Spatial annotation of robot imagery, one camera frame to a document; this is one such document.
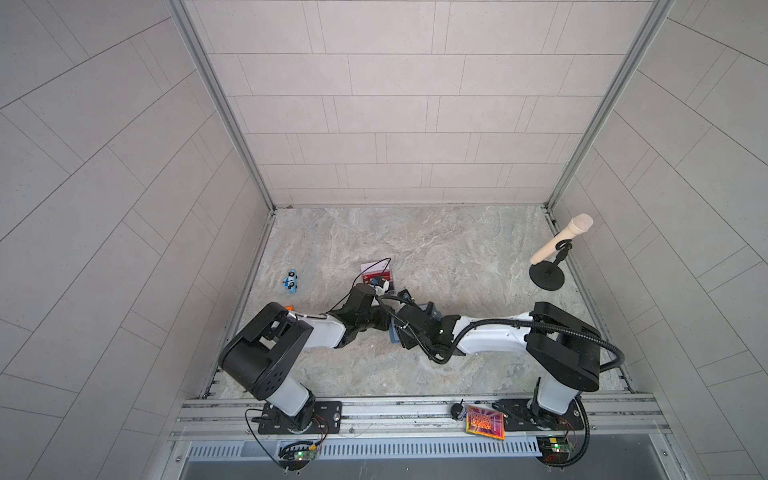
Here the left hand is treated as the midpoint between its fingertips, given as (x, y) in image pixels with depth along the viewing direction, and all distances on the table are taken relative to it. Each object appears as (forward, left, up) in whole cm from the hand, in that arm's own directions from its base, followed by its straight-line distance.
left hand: (402, 311), depth 90 cm
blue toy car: (+8, +35, +2) cm, 36 cm away
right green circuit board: (-34, -35, +1) cm, 49 cm away
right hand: (-6, 0, -1) cm, 6 cm away
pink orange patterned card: (-29, -20, +3) cm, 35 cm away
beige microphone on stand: (+13, -47, +2) cm, 48 cm away
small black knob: (-26, -13, +5) cm, 30 cm away
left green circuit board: (-35, +23, +3) cm, 42 cm away
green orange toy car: (0, +34, +2) cm, 34 cm away
